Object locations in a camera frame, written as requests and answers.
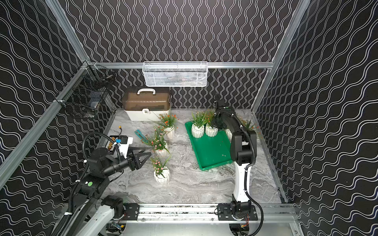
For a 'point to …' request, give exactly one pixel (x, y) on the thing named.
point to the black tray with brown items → (111, 144)
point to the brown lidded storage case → (145, 103)
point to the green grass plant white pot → (198, 121)
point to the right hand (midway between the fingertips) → (217, 125)
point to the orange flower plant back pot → (169, 123)
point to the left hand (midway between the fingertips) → (146, 150)
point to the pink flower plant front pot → (162, 173)
